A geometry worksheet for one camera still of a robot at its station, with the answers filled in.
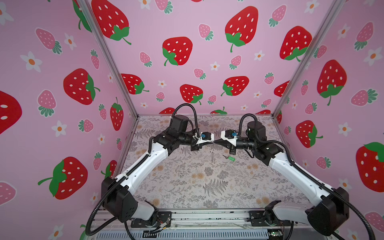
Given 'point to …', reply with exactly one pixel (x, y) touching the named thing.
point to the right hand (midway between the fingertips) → (215, 140)
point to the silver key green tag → (230, 158)
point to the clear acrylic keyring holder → (211, 151)
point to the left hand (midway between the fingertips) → (211, 138)
